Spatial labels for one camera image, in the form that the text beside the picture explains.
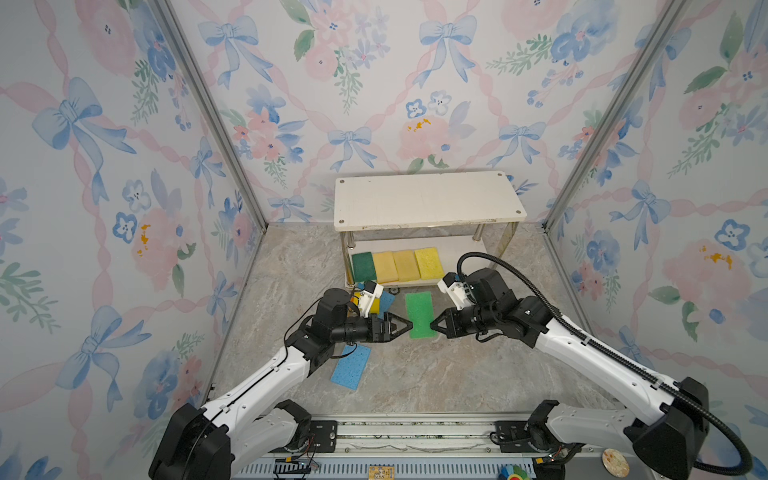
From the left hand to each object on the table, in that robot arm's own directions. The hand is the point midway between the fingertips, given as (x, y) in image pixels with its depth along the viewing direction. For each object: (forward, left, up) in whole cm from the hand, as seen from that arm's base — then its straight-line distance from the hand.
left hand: (404, 326), depth 72 cm
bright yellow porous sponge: (+28, -10, -11) cm, 32 cm away
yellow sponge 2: (+27, -2, -11) cm, 30 cm away
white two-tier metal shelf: (+35, +1, -3) cm, 36 cm away
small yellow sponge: (+2, +7, +5) cm, 9 cm away
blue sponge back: (+18, +4, -19) cm, 26 cm away
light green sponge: (+4, -4, -1) cm, 6 cm away
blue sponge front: (-4, +14, -19) cm, 24 cm away
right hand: (+1, -7, -1) cm, 7 cm away
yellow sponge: (+26, +5, -12) cm, 29 cm away
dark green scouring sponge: (+27, +12, -12) cm, 32 cm away
